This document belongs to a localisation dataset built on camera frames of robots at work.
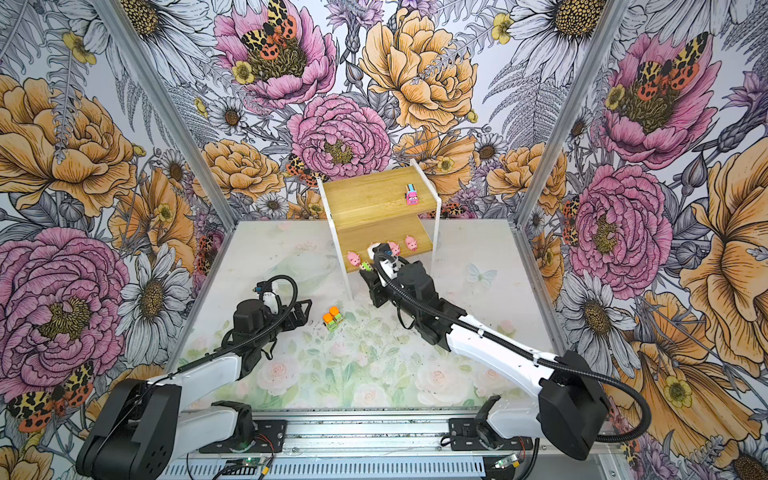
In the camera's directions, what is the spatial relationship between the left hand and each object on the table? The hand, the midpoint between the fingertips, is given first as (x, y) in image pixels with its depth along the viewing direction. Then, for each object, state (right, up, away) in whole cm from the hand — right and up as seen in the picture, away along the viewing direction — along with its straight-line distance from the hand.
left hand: (300, 312), depth 90 cm
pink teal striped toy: (+32, +33, -11) cm, 47 cm away
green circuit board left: (-7, -31, -19) cm, 37 cm away
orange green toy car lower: (+9, -4, +1) cm, 10 cm away
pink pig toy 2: (+16, +16, -3) cm, 23 cm away
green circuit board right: (+53, -32, -19) cm, 65 cm away
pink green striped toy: (+21, +15, -16) cm, 30 cm away
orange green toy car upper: (+9, -1, +4) cm, 10 cm away
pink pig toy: (+33, +20, +1) cm, 39 cm away
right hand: (+21, +12, -14) cm, 28 cm away
